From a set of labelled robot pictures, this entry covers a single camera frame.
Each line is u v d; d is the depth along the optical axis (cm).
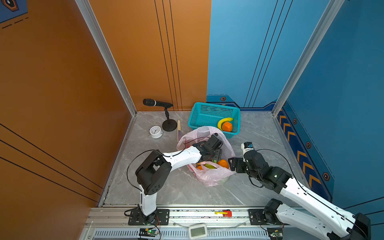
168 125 112
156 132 103
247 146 68
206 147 68
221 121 111
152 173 48
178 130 109
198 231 68
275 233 71
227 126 105
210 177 76
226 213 74
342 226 40
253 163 57
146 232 71
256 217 73
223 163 85
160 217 74
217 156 80
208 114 116
